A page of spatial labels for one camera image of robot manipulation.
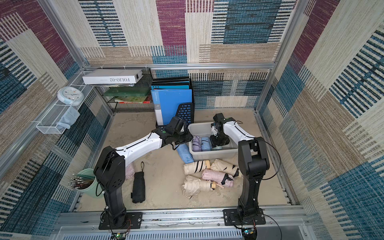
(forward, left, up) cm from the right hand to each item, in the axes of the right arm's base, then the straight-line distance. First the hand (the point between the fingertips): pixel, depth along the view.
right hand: (217, 143), depth 96 cm
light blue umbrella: (+1, +7, -2) cm, 8 cm away
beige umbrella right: (-16, 0, +1) cm, 16 cm away
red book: (+26, +45, +14) cm, 54 cm away
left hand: (-1, +15, +9) cm, 18 cm away
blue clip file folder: (+16, +30, +20) cm, 40 cm away
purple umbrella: (0, +13, 0) cm, 13 cm away
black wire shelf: (+26, +55, +16) cm, 63 cm away
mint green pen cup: (-27, +66, +9) cm, 72 cm away
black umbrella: (-29, +44, -3) cm, 53 cm away
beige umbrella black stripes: (-16, +14, -1) cm, 21 cm away
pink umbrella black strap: (-23, -1, 0) cm, 23 cm away
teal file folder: (+24, +28, +26) cm, 45 cm away
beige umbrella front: (-26, +15, +1) cm, 30 cm away
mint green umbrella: (-5, +1, +3) cm, 6 cm away
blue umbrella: (-6, +20, -1) cm, 21 cm away
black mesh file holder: (+13, +19, +16) cm, 28 cm away
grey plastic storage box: (-9, -5, +5) cm, 11 cm away
